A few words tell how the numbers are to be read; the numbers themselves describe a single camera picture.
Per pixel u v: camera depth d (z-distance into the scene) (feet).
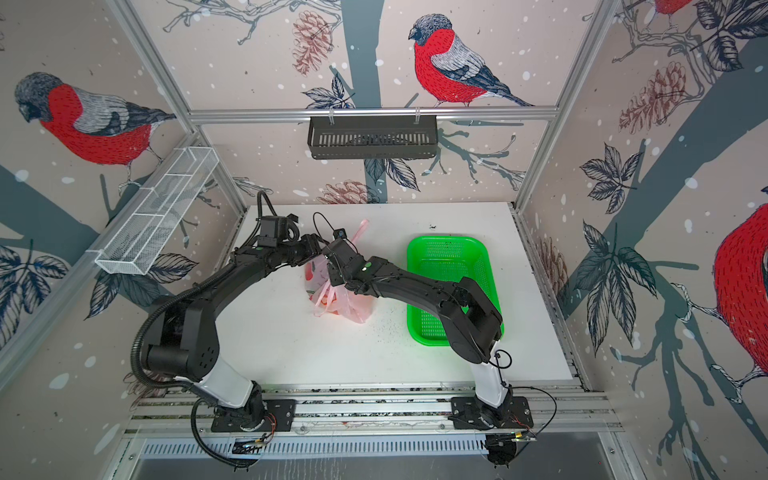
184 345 1.48
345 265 2.13
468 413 2.39
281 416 2.39
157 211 2.56
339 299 2.71
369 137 3.50
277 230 2.37
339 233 2.50
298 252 2.56
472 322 1.54
